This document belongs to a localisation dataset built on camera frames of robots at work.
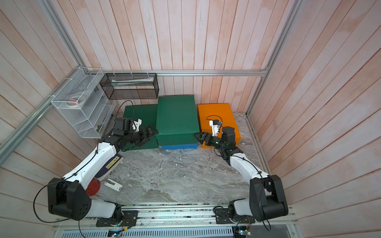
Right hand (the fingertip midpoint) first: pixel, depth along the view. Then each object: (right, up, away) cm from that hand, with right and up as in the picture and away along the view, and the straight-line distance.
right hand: (197, 135), depth 83 cm
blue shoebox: (-11, -10, +23) cm, 27 cm away
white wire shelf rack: (-58, +9, -5) cm, 59 cm away
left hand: (-24, -1, -1) cm, 24 cm away
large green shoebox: (-12, +8, +12) cm, 19 cm away
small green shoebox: (-34, +14, +23) cm, 44 cm away
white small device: (-47, -28, -1) cm, 55 cm away
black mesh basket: (-46, +34, +21) cm, 61 cm away
